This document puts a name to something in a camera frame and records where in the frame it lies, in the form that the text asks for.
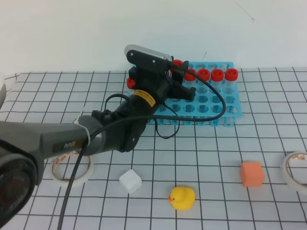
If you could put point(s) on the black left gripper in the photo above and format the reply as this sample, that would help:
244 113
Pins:
162 85

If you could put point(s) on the red-capped clear tube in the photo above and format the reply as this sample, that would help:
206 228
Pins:
176 62

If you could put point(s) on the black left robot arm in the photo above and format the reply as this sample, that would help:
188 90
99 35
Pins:
25 146

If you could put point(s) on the red-capped tube row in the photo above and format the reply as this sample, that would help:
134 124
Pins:
130 83
231 76
217 76
203 74
190 75

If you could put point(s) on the blue tube rack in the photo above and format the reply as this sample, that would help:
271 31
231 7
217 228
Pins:
210 108

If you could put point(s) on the white black-grid cloth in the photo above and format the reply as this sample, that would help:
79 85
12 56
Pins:
208 160

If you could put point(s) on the white foam cube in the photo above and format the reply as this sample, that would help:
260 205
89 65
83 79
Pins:
131 181

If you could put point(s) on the yellow rubber duck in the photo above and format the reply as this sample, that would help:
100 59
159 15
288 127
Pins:
182 197

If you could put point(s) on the orange foam cube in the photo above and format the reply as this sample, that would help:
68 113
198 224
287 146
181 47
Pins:
251 174

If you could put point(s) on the right white tape roll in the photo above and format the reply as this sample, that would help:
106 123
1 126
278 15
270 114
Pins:
294 171

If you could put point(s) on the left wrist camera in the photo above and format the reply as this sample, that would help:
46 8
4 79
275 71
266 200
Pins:
148 59

